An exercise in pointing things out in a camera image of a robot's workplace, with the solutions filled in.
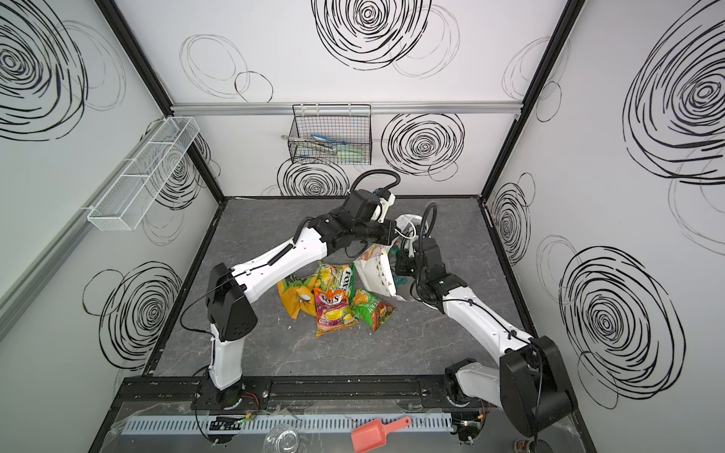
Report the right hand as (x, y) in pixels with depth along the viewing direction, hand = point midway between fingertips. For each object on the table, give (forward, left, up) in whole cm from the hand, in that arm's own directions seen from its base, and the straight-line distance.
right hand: (399, 254), depth 85 cm
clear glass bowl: (-45, +29, -15) cm, 55 cm away
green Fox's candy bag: (-3, +20, -10) cm, 22 cm away
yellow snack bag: (-11, +31, -7) cm, 33 cm away
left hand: (+1, 0, +9) cm, 9 cm away
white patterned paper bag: (-7, +7, +6) cm, 12 cm away
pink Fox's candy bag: (-9, +20, -11) cm, 24 cm away
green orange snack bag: (-14, +8, -9) cm, 19 cm away
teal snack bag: (-3, +1, +7) cm, 8 cm away
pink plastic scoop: (-44, +7, -14) cm, 46 cm away
